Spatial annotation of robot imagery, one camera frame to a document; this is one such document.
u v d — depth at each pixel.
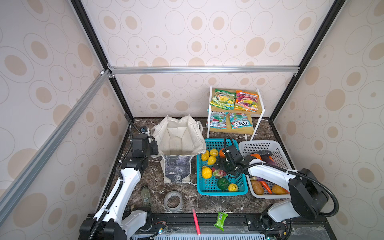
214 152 0.94
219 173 0.81
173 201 0.81
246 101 0.79
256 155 0.91
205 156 0.94
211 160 0.92
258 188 0.80
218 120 0.93
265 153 0.95
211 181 0.87
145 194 0.80
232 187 0.80
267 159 0.94
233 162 0.66
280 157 0.90
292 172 0.47
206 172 0.85
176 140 1.05
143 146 0.60
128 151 0.58
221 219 0.73
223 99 0.80
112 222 0.39
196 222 0.73
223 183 0.81
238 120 0.94
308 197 0.43
